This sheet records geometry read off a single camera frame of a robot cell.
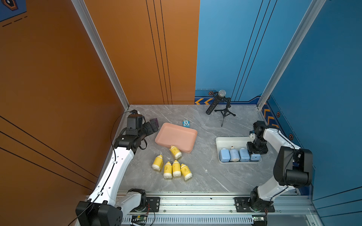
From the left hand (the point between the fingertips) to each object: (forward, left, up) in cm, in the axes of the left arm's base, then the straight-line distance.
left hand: (149, 123), depth 79 cm
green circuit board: (-42, +2, -25) cm, 49 cm away
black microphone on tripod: (+23, -43, 0) cm, 49 cm away
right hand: (-7, -64, -20) cm, 67 cm away
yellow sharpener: (-16, -5, -16) cm, 23 cm away
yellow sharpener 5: (-21, -21, -16) cm, 34 cm away
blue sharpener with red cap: (-10, -50, -16) cm, 54 cm away
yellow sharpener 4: (-20, -15, -16) cm, 30 cm away
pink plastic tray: (+8, -9, -24) cm, 27 cm away
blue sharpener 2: (-11, -56, -16) cm, 59 cm away
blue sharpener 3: (-11, -44, -17) cm, 48 cm away
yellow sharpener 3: (-20, -11, -17) cm, 28 cm away
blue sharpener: (-12, -62, -16) cm, 65 cm away
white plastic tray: (+4, -58, -26) cm, 64 cm away
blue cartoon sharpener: (+17, -21, -21) cm, 34 cm away
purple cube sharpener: (+19, +5, -24) cm, 31 cm away
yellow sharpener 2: (-10, -14, -16) cm, 23 cm away
